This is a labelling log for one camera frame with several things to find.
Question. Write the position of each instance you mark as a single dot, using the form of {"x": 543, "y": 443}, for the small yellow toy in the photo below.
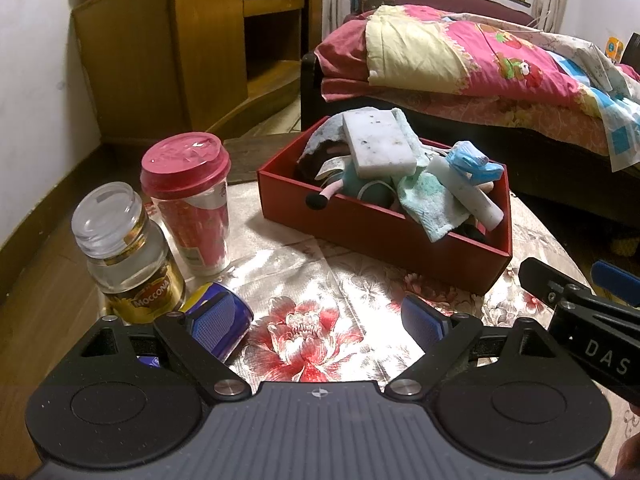
{"x": 613, "y": 50}

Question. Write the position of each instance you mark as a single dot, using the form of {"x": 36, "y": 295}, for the blue drink can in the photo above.
{"x": 244, "y": 325}

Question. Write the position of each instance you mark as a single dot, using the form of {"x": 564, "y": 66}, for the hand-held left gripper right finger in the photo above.
{"x": 425, "y": 320}

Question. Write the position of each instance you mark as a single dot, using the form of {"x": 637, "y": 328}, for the grey-blue towel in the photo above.
{"x": 320, "y": 135}

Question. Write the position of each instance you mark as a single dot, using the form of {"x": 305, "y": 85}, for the white sponge block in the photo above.
{"x": 375, "y": 145}

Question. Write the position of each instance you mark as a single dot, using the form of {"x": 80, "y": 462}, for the light green washcloth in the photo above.
{"x": 430, "y": 200}

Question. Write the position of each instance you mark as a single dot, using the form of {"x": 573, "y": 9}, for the glass coffee jar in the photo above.
{"x": 125, "y": 270}

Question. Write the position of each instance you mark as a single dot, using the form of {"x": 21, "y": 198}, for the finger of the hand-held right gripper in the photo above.
{"x": 550, "y": 280}
{"x": 620, "y": 285}

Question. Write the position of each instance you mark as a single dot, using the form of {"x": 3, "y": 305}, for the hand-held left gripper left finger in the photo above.
{"x": 215, "y": 320}

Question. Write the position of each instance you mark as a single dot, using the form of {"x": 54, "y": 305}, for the wooden cabinet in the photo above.
{"x": 145, "y": 60}

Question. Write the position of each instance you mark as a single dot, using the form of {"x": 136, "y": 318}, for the white tube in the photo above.
{"x": 472, "y": 197}

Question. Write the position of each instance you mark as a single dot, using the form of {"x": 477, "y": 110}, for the clear cup with pink lid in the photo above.
{"x": 195, "y": 220}

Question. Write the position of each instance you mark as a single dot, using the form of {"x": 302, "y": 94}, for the pink pig plush toy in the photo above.
{"x": 357, "y": 182}

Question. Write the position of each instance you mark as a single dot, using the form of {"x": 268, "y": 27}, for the red cardboard box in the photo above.
{"x": 380, "y": 240}

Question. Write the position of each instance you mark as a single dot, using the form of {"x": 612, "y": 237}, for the blue face mask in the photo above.
{"x": 470, "y": 162}

